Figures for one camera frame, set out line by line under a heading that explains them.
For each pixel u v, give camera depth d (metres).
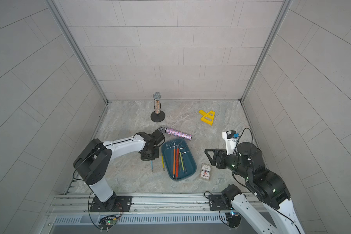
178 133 0.94
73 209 0.69
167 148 0.89
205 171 0.81
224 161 0.51
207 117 1.06
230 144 0.53
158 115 1.05
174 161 0.84
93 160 0.48
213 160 0.53
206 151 0.58
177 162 0.84
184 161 0.85
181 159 0.85
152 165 0.84
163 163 0.84
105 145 0.49
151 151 0.73
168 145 0.92
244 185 0.47
